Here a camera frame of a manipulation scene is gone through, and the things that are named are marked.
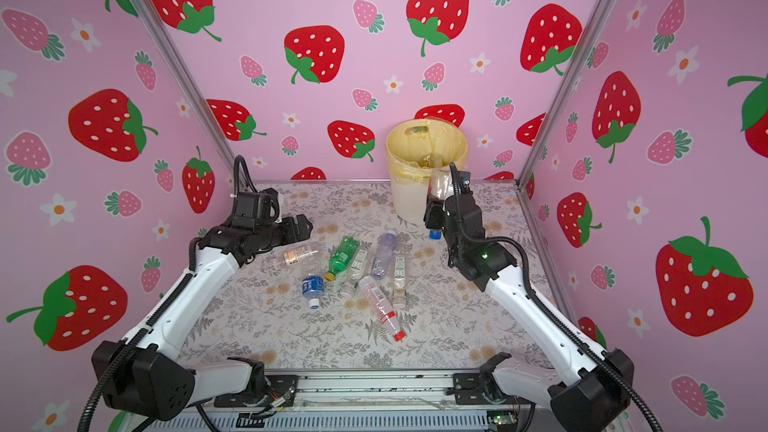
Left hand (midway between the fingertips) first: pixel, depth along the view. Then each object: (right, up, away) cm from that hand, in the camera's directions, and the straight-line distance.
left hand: (299, 226), depth 81 cm
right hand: (+37, +8, -8) cm, 39 cm away
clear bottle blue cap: (+38, +10, -7) cm, 40 cm away
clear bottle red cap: (+22, -22, +3) cm, 32 cm away
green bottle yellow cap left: (+11, -9, +15) cm, 20 cm away
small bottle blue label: (+2, -18, +5) cm, 19 cm away
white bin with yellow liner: (+34, +27, +27) cm, 51 cm away
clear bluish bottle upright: (+22, -12, +16) cm, 30 cm away
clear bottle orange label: (-6, -10, +14) cm, 18 cm away
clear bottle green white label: (+28, -15, +8) cm, 33 cm away
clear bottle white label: (+15, -12, +11) cm, 22 cm away
